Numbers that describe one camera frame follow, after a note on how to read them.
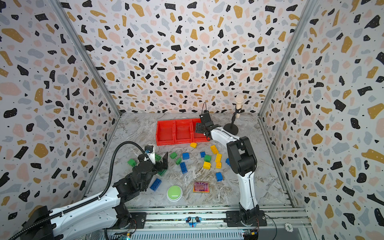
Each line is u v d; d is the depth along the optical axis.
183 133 1.07
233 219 0.74
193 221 0.73
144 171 0.57
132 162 0.91
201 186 0.84
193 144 1.02
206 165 0.92
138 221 0.73
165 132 1.09
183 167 0.91
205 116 0.81
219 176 0.89
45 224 0.40
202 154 0.97
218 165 0.92
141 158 0.70
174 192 0.82
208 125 0.80
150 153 0.65
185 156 1.00
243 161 0.56
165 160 0.73
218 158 0.97
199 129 0.94
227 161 0.95
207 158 0.97
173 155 0.97
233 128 1.12
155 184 0.84
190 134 1.03
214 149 1.00
